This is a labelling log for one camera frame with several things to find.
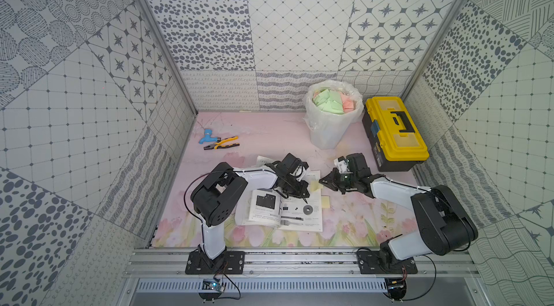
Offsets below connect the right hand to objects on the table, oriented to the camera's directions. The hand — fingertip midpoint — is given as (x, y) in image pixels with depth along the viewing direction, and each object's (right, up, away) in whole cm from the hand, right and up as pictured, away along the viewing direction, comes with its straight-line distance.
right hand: (320, 182), depth 89 cm
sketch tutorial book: (-12, -11, -4) cm, 17 cm away
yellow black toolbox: (+32, +16, -1) cm, 36 cm away
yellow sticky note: (+2, -7, -2) cm, 8 cm away
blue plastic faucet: (-55, +18, +19) cm, 61 cm away
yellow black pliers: (-48, +15, +17) cm, 53 cm away
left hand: (-4, -4, 0) cm, 6 cm away
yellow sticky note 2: (-2, -1, +1) cm, 3 cm away
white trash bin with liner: (+4, +32, -1) cm, 32 cm away
